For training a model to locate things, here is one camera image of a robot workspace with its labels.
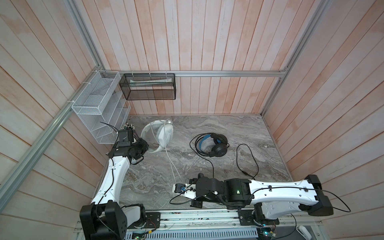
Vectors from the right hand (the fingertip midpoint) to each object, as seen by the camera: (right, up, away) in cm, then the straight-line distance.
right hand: (181, 191), depth 62 cm
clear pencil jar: (-35, +28, +28) cm, 53 cm away
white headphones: (-12, +29, +12) cm, 33 cm away
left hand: (-19, +16, +20) cm, 32 cm away
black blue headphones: (+23, +15, +31) cm, 41 cm away
